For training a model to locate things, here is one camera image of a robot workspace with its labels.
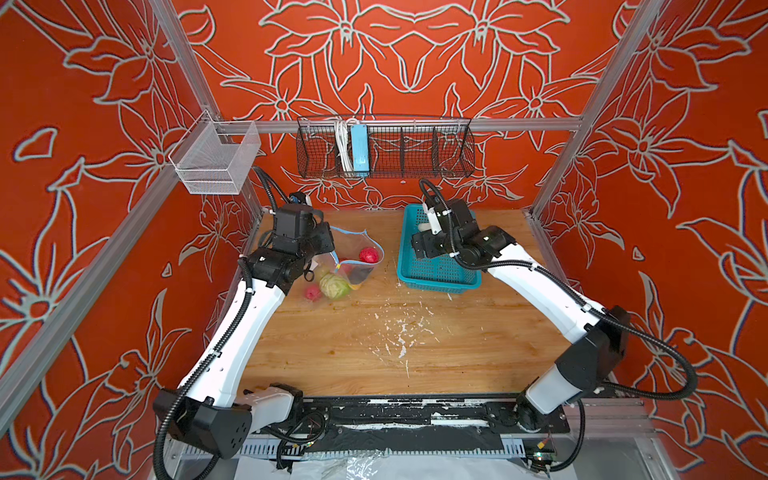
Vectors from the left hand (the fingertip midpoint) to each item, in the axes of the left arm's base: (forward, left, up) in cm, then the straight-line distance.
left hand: (322, 227), depth 73 cm
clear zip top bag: (0, -7, -12) cm, 14 cm away
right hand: (+5, -26, -6) cm, 27 cm away
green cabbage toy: (-4, -1, -23) cm, 23 cm away
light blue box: (+30, -6, +3) cm, 31 cm away
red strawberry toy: (-1, -11, -10) cm, 15 cm away
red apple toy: (-4, +7, -26) cm, 27 cm away
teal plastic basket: (+9, -34, -31) cm, 47 cm away
